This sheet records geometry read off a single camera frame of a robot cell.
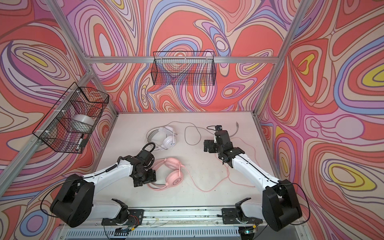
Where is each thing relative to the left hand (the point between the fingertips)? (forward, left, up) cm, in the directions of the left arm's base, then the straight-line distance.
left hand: (153, 180), depth 86 cm
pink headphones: (-2, -13, +9) cm, 16 cm away
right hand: (+16, -35, +12) cm, 40 cm away
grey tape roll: (+16, +30, +33) cm, 47 cm away
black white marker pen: (+10, +32, +26) cm, 42 cm away
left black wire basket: (+17, +39, +30) cm, 52 cm away
